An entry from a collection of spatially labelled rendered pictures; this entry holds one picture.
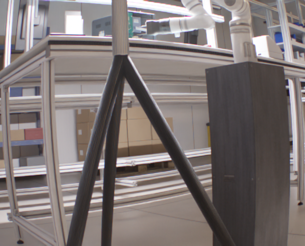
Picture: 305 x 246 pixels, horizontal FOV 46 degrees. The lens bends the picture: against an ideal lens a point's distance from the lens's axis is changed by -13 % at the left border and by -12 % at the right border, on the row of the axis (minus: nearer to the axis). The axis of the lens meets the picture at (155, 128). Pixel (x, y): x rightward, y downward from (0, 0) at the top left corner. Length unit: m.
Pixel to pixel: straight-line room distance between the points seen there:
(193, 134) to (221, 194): 6.13
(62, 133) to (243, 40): 4.85
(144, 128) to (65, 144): 1.29
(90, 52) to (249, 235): 0.93
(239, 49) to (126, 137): 4.10
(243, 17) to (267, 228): 0.85
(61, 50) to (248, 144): 0.77
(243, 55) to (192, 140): 6.15
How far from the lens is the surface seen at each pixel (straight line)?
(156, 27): 1.85
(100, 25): 2.03
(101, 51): 1.56
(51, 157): 1.52
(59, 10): 6.46
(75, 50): 1.52
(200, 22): 1.78
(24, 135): 5.46
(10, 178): 2.20
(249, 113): 1.43
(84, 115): 5.79
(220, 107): 1.53
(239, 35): 1.58
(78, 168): 3.34
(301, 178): 2.80
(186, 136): 7.56
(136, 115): 5.63
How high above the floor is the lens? 0.64
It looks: level
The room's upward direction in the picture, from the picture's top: 4 degrees counter-clockwise
